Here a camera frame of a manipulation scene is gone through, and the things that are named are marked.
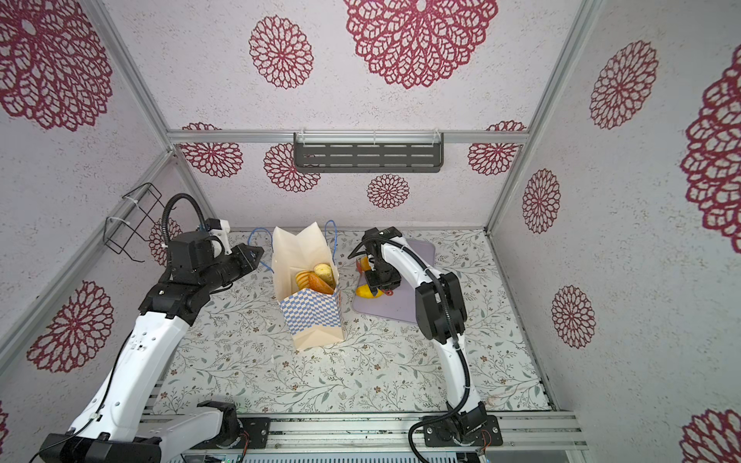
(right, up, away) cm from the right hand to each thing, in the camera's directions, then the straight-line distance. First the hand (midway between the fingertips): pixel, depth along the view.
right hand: (381, 286), depth 95 cm
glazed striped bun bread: (-20, +1, -6) cm, 21 cm away
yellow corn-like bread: (-19, +5, 0) cm, 19 cm away
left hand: (-31, +10, -22) cm, 39 cm away
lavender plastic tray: (+7, -7, +2) cm, 10 cm away
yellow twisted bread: (-5, -2, +3) cm, 7 cm away
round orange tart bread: (-5, +7, +8) cm, 12 cm away
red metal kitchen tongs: (-8, +7, +8) cm, 13 cm away
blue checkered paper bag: (-19, -7, -15) cm, 25 cm away
